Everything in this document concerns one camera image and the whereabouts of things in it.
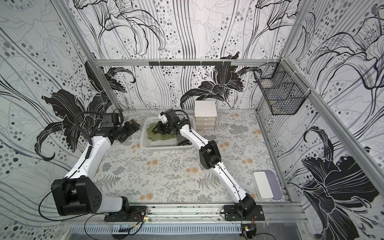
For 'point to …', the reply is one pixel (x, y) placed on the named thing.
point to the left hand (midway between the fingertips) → (137, 130)
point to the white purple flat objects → (266, 185)
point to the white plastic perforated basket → (169, 144)
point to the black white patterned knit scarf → (182, 140)
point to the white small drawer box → (205, 114)
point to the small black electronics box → (250, 229)
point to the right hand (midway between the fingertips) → (155, 129)
